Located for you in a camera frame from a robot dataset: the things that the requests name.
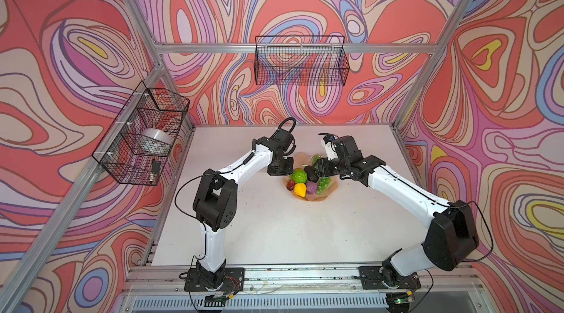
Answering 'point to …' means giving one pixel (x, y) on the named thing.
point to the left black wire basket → (117, 155)
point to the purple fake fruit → (311, 187)
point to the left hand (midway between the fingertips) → (291, 171)
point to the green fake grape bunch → (324, 181)
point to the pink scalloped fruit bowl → (300, 161)
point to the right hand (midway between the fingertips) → (320, 169)
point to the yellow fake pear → (300, 189)
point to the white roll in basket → (154, 142)
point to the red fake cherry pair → (290, 184)
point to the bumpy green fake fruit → (299, 175)
